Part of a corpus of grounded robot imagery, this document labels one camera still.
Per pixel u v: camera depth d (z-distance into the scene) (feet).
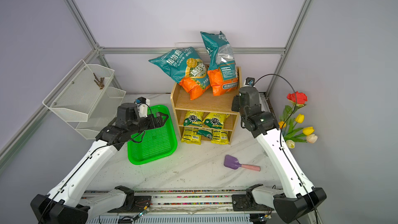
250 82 1.89
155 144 3.07
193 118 2.70
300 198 1.21
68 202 1.24
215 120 2.69
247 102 1.64
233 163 2.83
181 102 2.41
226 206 2.41
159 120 2.13
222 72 2.19
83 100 2.56
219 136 3.05
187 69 2.29
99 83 2.75
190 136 3.05
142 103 2.11
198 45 3.01
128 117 1.83
